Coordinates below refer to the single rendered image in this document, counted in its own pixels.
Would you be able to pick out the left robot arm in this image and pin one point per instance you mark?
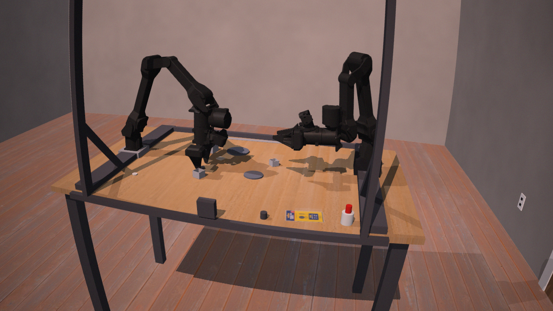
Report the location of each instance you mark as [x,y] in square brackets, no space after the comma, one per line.
[198,94]

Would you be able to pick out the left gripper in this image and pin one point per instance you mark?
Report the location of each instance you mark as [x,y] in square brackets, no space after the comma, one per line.
[197,152]

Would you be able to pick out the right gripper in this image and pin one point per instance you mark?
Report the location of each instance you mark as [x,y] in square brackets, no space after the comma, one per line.
[295,138]

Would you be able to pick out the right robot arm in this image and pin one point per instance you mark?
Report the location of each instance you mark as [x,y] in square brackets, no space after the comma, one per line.
[339,120]

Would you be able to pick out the white cylinder with red cap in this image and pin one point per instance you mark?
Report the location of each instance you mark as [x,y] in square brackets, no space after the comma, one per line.
[347,216]

